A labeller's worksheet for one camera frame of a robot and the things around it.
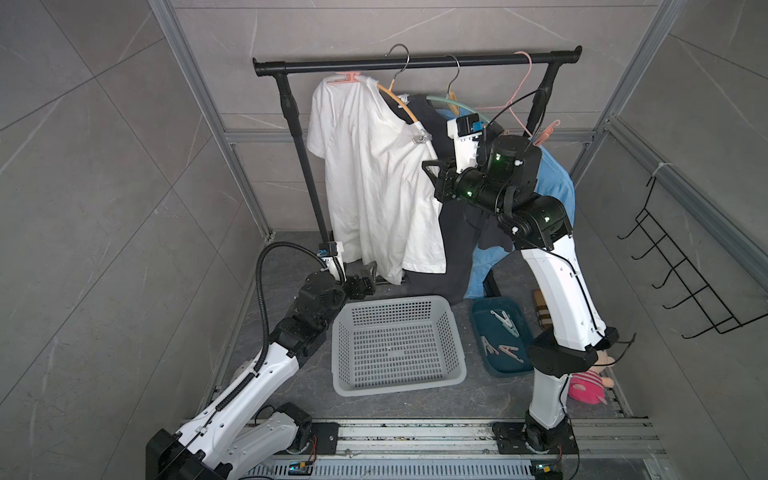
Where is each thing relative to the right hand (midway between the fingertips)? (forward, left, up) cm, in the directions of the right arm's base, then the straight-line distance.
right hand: (429, 162), depth 59 cm
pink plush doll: (-30, -43, -48) cm, 71 cm away
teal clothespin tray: (-14, -26, -53) cm, 60 cm away
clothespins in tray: (-10, -29, -53) cm, 61 cm away
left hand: (-7, +15, -23) cm, 28 cm away
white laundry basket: (-16, +8, -52) cm, 55 cm away
